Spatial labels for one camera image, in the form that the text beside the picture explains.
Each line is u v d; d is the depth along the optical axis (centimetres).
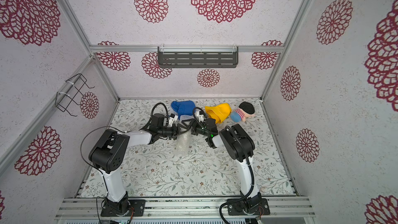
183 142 84
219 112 106
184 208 75
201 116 92
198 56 93
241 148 53
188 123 90
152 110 78
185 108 110
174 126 85
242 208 66
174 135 83
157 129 79
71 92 79
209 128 81
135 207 73
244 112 103
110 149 54
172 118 90
